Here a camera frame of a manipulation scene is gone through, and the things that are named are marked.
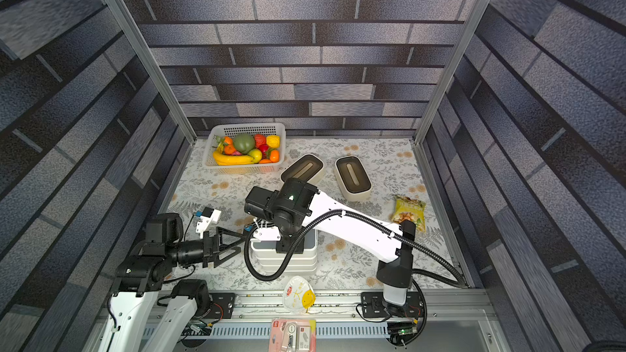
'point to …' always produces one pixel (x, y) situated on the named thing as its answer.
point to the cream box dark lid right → (352, 178)
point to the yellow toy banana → (222, 159)
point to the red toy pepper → (260, 142)
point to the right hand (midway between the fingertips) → (289, 236)
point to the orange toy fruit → (274, 156)
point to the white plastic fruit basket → (228, 129)
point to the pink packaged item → (293, 335)
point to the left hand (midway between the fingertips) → (241, 246)
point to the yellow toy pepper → (273, 141)
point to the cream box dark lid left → (307, 167)
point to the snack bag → (406, 208)
